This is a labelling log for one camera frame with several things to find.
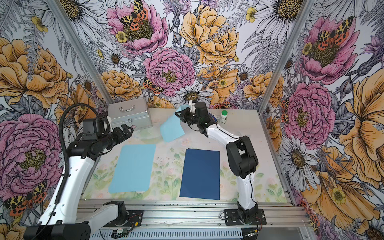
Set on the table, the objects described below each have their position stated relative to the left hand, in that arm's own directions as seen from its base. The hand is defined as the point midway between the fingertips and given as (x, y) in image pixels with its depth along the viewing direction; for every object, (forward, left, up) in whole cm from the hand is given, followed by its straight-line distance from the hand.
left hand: (127, 138), depth 75 cm
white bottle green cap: (+30, -54, -17) cm, 64 cm away
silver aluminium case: (+29, +7, -12) cm, 32 cm away
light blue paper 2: (-6, +3, -24) cm, 25 cm away
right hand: (+17, -22, -3) cm, 27 cm away
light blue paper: (+14, -20, -11) cm, 27 cm away
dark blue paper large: (-9, -37, -26) cm, 46 cm away
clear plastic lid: (+22, 0, -25) cm, 33 cm away
